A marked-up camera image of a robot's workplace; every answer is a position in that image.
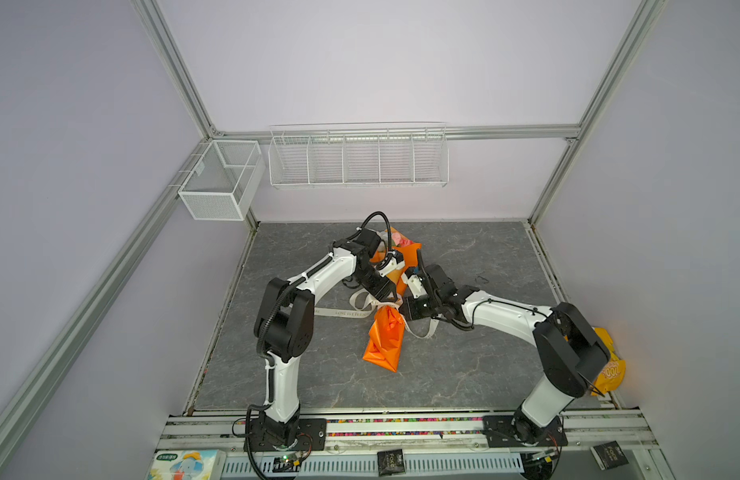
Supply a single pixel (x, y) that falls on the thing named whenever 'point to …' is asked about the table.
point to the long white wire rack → (358, 155)
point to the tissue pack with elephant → (204, 464)
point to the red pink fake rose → (396, 238)
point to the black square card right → (609, 455)
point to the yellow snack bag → (612, 372)
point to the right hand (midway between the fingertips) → (400, 311)
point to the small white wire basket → (223, 181)
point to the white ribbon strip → (372, 305)
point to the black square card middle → (390, 462)
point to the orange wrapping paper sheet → (386, 332)
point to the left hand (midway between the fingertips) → (389, 295)
